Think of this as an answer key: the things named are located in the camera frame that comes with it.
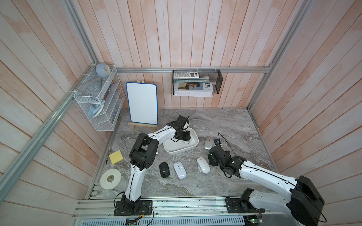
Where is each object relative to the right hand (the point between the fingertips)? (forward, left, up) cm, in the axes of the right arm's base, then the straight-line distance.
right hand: (215, 153), depth 86 cm
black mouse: (-9, +32, -5) cm, 33 cm away
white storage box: (+8, +26, -5) cm, 27 cm away
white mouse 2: (-6, +8, -4) cm, 11 cm away
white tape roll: (-15, +64, -6) cm, 66 cm away
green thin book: (+37, +9, +28) cm, 48 cm away
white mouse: (-9, +22, -5) cm, 24 cm away
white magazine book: (+37, +13, +21) cm, 44 cm away
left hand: (+13, +17, -4) cm, 22 cm away
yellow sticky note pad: (-1, +65, -6) cm, 66 cm away
